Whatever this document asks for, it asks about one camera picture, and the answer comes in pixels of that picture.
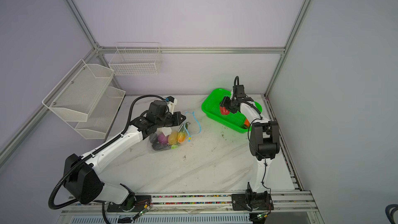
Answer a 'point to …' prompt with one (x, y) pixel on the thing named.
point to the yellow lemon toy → (172, 138)
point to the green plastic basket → (211, 108)
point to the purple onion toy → (162, 139)
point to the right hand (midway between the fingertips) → (222, 103)
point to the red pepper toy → (223, 111)
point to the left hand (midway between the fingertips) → (185, 118)
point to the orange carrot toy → (246, 122)
